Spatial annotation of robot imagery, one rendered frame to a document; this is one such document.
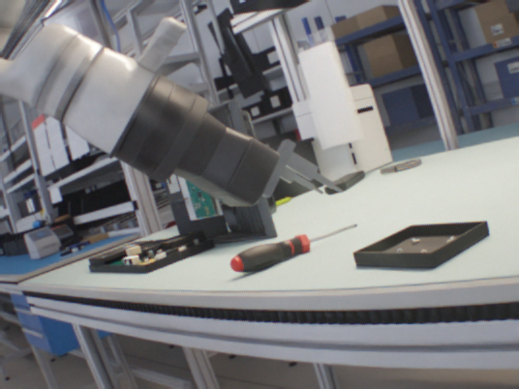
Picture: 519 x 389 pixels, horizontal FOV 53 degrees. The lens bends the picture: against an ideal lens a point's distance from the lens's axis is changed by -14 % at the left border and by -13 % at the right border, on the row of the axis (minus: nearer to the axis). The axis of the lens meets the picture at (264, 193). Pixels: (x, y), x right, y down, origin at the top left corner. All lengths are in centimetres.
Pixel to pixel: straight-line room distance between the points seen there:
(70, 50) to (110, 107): 6
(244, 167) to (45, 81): 17
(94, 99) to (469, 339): 33
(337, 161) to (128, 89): 102
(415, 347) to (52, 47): 38
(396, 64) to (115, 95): 458
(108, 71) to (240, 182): 13
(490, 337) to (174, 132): 28
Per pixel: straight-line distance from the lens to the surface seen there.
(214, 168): 44
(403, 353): 48
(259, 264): 65
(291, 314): 55
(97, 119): 43
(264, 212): 86
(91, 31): 227
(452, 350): 46
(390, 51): 498
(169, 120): 43
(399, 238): 58
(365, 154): 143
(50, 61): 43
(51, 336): 245
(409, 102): 496
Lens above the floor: 113
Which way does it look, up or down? 4 degrees down
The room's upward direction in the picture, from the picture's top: 16 degrees counter-clockwise
